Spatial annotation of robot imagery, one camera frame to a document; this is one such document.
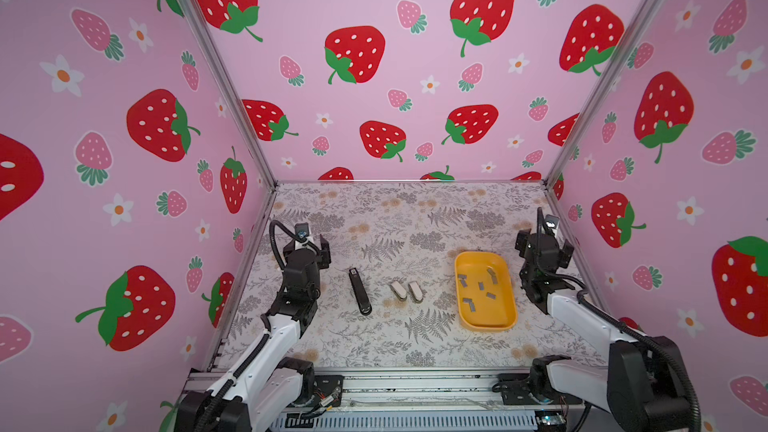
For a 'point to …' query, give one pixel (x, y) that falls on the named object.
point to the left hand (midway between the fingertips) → (310, 236)
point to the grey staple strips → (481, 287)
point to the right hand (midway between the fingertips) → (544, 233)
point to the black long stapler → (360, 293)
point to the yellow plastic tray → (490, 314)
